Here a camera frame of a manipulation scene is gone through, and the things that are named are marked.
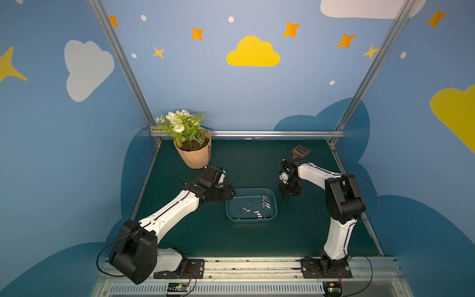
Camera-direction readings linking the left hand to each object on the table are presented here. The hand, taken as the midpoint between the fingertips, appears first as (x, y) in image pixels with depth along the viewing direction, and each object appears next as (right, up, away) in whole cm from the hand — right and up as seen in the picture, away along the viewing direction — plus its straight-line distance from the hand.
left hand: (232, 191), depth 84 cm
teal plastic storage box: (+10, -9, +9) cm, 16 cm away
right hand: (+30, -4, +13) cm, 32 cm away
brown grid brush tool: (+42, +19, +30) cm, 55 cm away
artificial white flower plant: (-23, +30, 0) cm, 38 cm away
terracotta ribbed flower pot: (-21, +18, +16) cm, 32 cm away
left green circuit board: (-21, -36, -12) cm, 43 cm away
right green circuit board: (+41, -37, -11) cm, 56 cm away
